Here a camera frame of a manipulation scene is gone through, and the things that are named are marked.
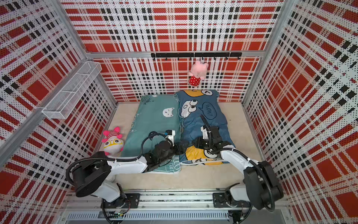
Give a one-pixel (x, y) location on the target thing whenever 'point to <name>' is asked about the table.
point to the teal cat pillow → (154, 114)
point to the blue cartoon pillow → (191, 104)
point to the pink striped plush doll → (113, 143)
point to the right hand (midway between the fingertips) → (196, 142)
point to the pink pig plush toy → (198, 72)
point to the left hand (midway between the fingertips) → (188, 142)
